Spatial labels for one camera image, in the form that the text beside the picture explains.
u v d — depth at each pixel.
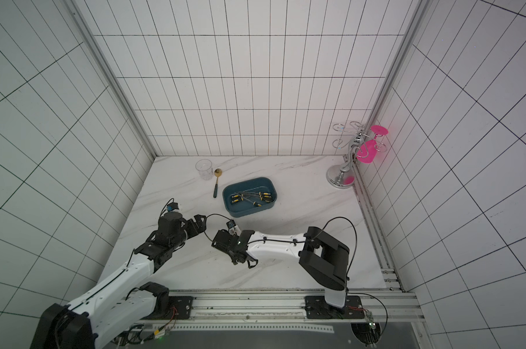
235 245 0.61
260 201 1.00
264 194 1.03
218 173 1.12
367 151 0.98
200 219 0.79
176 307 0.72
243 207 0.99
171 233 0.64
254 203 1.00
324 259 0.44
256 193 1.04
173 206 0.75
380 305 0.69
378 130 0.92
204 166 1.10
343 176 1.09
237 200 1.00
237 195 1.02
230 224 0.76
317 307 0.71
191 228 0.75
